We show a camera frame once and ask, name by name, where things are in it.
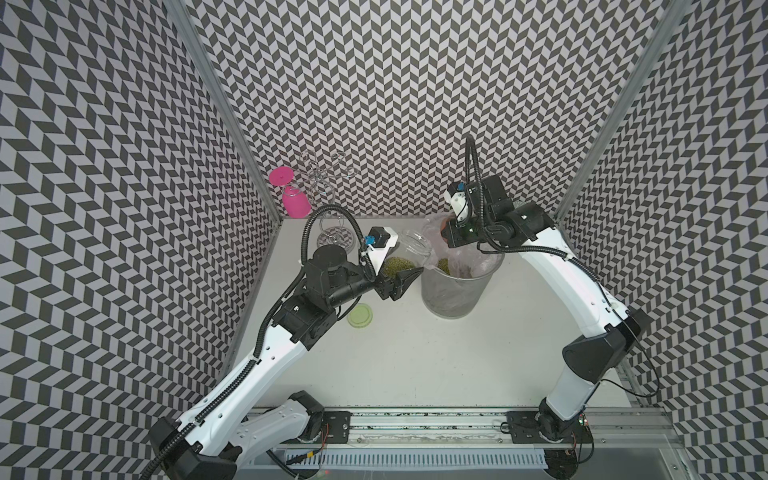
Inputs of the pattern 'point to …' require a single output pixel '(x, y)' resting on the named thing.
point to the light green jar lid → (359, 315)
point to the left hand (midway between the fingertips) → (407, 259)
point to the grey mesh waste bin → (458, 285)
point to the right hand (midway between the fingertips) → (446, 237)
